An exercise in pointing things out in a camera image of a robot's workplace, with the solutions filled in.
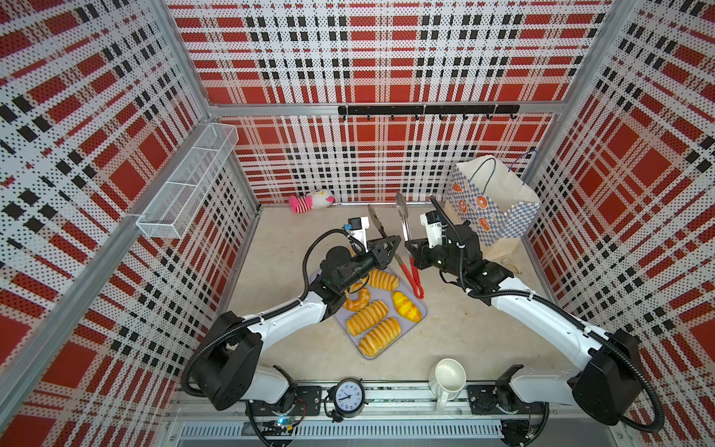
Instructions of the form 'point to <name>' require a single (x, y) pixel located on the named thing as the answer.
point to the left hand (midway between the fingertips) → (400, 241)
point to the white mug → (447, 378)
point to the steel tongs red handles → (404, 219)
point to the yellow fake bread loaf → (406, 307)
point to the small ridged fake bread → (384, 280)
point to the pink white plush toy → (317, 198)
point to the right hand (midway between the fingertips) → (407, 245)
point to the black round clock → (346, 399)
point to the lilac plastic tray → (343, 315)
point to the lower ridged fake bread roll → (380, 336)
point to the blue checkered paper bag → (493, 199)
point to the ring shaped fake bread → (364, 297)
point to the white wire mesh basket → (170, 211)
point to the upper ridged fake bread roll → (367, 318)
